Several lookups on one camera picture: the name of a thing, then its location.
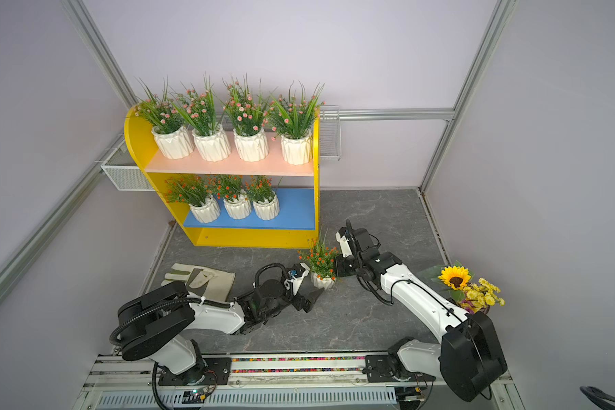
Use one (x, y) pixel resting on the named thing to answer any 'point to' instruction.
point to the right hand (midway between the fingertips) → (334, 261)
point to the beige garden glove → (211, 284)
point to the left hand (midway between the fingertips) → (313, 281)
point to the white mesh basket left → (125, 172)
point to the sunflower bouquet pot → (475, 295)
